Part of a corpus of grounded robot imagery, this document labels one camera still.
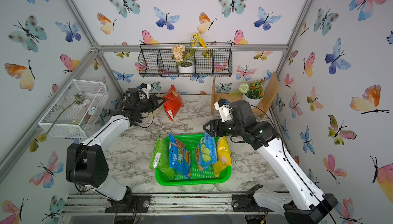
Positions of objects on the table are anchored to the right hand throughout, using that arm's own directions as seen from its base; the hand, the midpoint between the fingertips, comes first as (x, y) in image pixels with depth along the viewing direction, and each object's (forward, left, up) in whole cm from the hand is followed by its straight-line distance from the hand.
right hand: (210, 125), depth 66 cm
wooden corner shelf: (+32, -35, -10) cm, 48 cm away
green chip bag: (-12, +22, -13) cm, 28 cm away
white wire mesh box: (+7, +66, -3) cm, 66 cm away
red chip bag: (+21, +21, -10) cm, 31 cm away
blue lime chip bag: (-7, +1, -13) cm, 15 cm away
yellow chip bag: (-8, -7, -13) cm, 17 cm away
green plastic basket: (-12, +1, -32) cm, 34 cm away
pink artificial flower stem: (+10, +63, +1) cm, 64 cm away
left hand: (+21, +24, -6) cm, 32 cm away
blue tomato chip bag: (-9, +13, -13) cm, 21 cm away
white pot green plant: (+32, -26, -11) cm, 43 cm away
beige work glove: (+12, +26, -6) cm, 29 cm away
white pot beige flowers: (+40, +16, +1) cm, 43 cm away
